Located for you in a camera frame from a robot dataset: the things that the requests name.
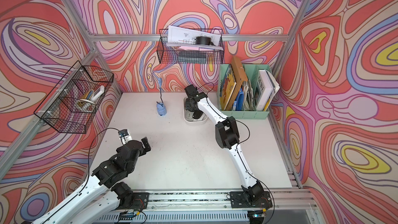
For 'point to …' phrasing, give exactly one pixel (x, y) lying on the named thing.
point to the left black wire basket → (72, 103)
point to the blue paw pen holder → (161, 109)
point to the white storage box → (201, 119)
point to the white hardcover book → (267, 85)
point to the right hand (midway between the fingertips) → (192, 108)
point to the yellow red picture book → (227, 87)
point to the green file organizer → (247, 98)
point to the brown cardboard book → (239, 76)
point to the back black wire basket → (173, 55)
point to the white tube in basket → (98, 93)
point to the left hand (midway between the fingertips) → (141, 141)
